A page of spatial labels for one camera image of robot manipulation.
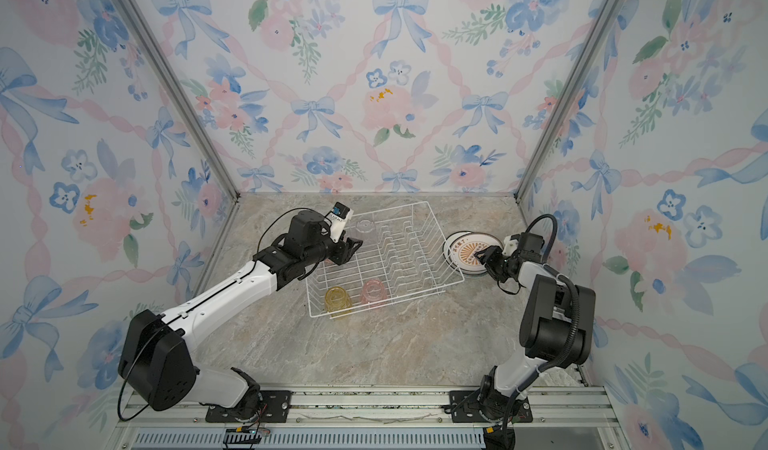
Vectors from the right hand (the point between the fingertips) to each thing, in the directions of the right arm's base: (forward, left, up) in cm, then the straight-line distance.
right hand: (479, 256), depth 96 cm
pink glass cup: (-12, +33, -2) cm, 36 cm away
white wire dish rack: (+2, +24, -4) cm, 24 cm away
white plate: (+5, +5, -3) cm, 7 cm away
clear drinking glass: (+8, +37, +5) cm, 38 cm away
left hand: (-4, +39, +17) cm, 42 cm away
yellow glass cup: (-13, +45, -4) cm, 47 cm away
